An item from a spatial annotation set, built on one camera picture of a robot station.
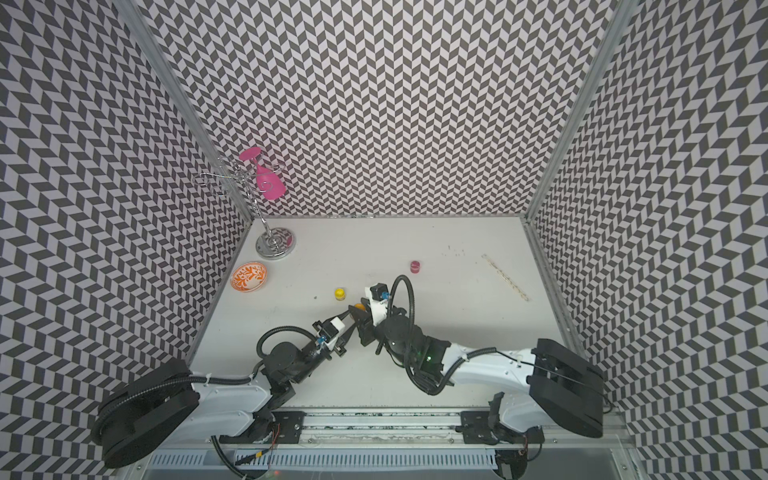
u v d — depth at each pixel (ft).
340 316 2.32
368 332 2.14
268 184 3.33
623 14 2.19
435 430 2.47
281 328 1.78
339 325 2.08
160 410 1.37
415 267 3.33
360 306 2.41
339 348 2.23
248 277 3.25
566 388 1.39
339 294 3.16
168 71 2.66
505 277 3.35
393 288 2.00
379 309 2.10
